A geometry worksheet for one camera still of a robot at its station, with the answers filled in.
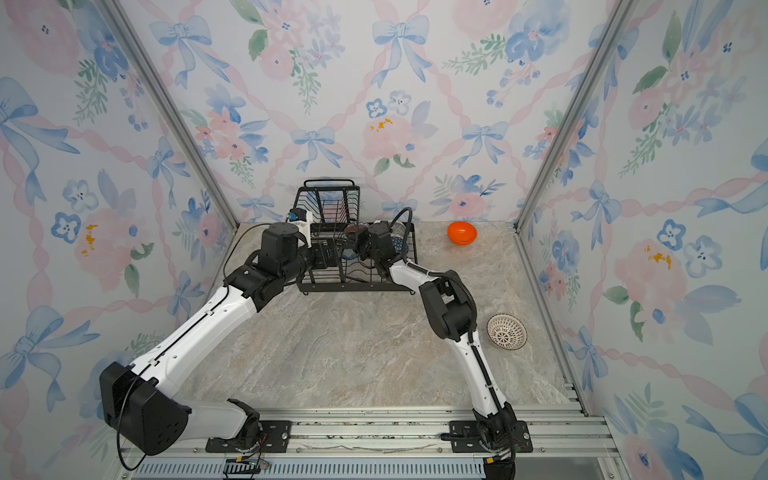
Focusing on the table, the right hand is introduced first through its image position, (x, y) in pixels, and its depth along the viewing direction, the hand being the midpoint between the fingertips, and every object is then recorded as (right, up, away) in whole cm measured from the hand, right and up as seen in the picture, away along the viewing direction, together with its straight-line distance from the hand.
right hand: (342, 230), depth 99 cm
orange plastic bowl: (+43, 0, +14) cm, 46 cm away
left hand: (+1, -5, -22) cm, 23 cm away
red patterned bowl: (+2, +1, +11) cm, 11 cm away
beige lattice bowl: (+51, -31, -9) cm, 61 cm away
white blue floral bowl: (+18, -5, -14) cm, 24 cm away
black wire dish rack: (-4, +5, -2) cm, 7 cm away
